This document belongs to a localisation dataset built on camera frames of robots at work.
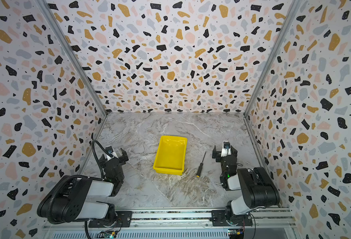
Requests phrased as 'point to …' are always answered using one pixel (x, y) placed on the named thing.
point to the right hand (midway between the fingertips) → (225, 146)
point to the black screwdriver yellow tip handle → (200, 167)
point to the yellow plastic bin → (171, 155)
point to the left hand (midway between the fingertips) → (114, 151)
